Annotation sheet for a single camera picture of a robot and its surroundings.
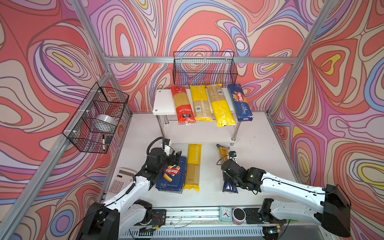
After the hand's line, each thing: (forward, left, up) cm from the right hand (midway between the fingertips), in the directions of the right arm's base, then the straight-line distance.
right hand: (227, 174), depth 81 cm
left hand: (+13, +29, +6) cm, 33 cm away
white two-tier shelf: (+25, +33, +29) cm, 50 cm away
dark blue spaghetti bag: (-7, +1, +4) cm, 8 cm away
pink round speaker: (-20, -2, -1) cm, 20 cm away
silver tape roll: (+16, +60, +28) cm, 68 cm away
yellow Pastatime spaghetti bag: (+2, +19, -4) cm, 20 cm away
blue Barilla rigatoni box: (-2, +30, 0) cm, 30 cm away
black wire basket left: (+16, +68, +25) cm, 74 cm away
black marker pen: (+10, +63, +20) cm, 66 cm away
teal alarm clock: (-19, +4, -5) cm, 19 cm away
